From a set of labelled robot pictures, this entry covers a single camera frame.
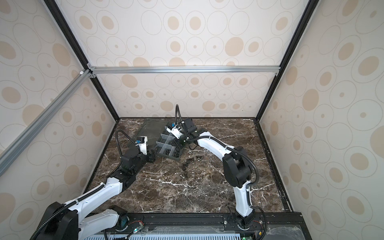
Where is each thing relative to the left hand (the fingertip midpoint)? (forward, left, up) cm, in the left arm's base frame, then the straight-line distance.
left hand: (158, 145), depth 82 cm
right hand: (+7, -11, -5) cm, 14 cm away
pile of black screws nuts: (+1, -22, -18) cm, 28 cm away
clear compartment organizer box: (+10, -2, -15) cm, 18 cm away
